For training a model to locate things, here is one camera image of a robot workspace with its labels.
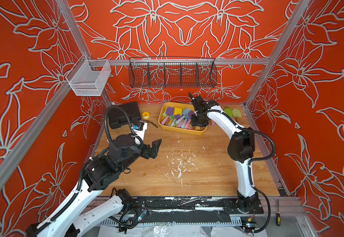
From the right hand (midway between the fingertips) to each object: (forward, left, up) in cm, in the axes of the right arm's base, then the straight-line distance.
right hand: (195, 122), depth 94 cm
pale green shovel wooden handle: (+19, -36, -11) cm, 42 cm away
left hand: (-25, +23, +21) cm, 40 cm away
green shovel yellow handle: (+22, -29, -11) cm, 38 cm away
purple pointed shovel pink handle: (+17, +18, -7) cm, 25 cm away
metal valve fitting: (+8, +32, -9) cm, 34 cm away
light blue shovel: (+14, +6, -6) cm, 16 cm away
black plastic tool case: (+7, +55, -4) cm, 55 cm away
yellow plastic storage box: (+4, +15, -8) cm, 18 cm away
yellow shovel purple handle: (+15, +11, -7) cm, 20 cm away
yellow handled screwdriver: (-50, -37, -12) cm, 63 cm away
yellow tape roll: (+14, +36, -8) cm, 39 cm away
